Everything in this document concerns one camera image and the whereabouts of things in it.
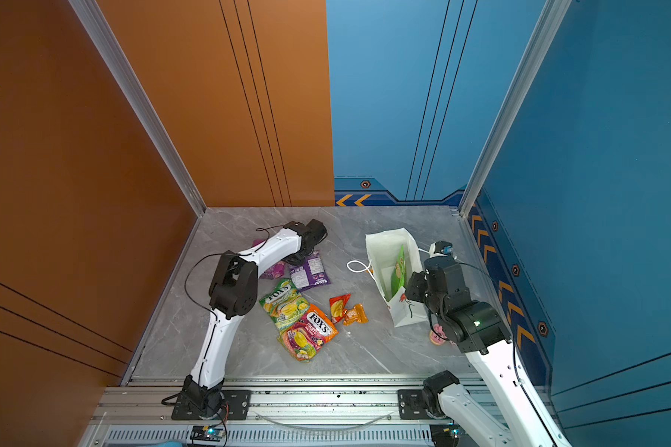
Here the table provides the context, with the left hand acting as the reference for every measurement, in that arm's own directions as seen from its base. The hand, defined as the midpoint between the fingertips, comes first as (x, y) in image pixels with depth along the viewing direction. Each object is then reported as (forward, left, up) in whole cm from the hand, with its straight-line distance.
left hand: (285, 254), depth 100 cm
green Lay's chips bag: (-14, -38, +8) cm, 41 cm away
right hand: (-21, -39, +21) cm, 49 cm away
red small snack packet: (-19, -19, -1) cm, 27 cm away
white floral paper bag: (-11, -33, +17) cm, 38 cm away
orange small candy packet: (-22, -26, -3) cm, 33 cm away
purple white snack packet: (-7, -10, -2) cm, 13 cm away
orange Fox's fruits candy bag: (-30, -10, 0) cm, 32 cm away
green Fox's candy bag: (-19, -3, -2) cm, 19 cm away
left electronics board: (-53, +13, -6) cm, 55 cm away
